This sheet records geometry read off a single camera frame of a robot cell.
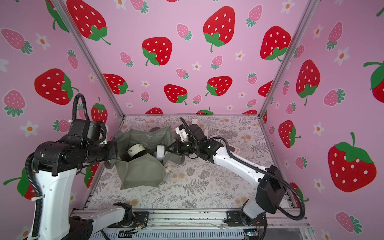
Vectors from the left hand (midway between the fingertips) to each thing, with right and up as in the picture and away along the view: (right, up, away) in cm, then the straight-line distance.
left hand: (118, 148), depth 61 cm
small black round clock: (+1, -3, +15) cm, 15 cm away
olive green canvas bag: (+9, -11, +6) cm, 16 cm away
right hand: (+18, -3, +7) cm, 19 cm away
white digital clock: (+15, -4, +13) cm, 20 cm away
